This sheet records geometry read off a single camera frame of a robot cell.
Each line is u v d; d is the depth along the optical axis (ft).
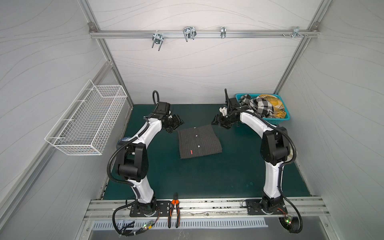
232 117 2.41
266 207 2.16
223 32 2.57
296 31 2.51
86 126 2.25
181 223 2.31
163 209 2.41
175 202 2.46
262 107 3.31
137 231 2.17
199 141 3.06
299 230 2.23
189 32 2.51
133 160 1.56
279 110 3.41
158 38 2.62
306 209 2.45
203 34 2.53
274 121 3.38
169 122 2.55
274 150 1.77
